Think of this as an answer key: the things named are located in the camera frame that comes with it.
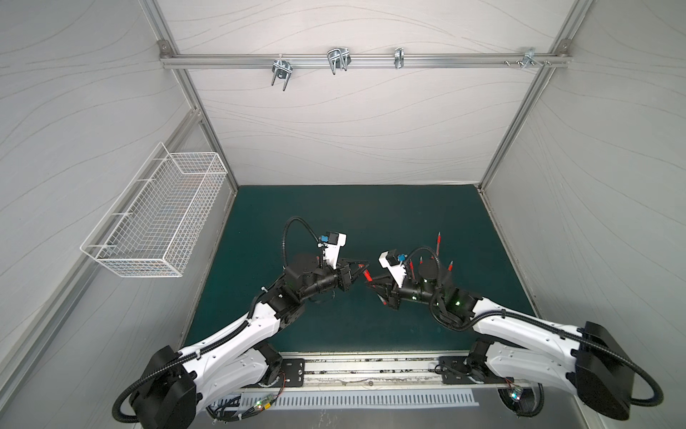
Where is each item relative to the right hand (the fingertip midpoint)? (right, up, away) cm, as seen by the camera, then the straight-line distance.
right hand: (368, 280), depth 73 cm
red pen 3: (-1, +2, -3) cm, 3 cm away
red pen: (+29, +8, +28) cm, 41 cm away
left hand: (-2, +5, -3) cm, 6 cm away
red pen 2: (+31, -1, +22) cm, 38 cm away
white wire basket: (-57, +15, -5) cm, 59 cm away
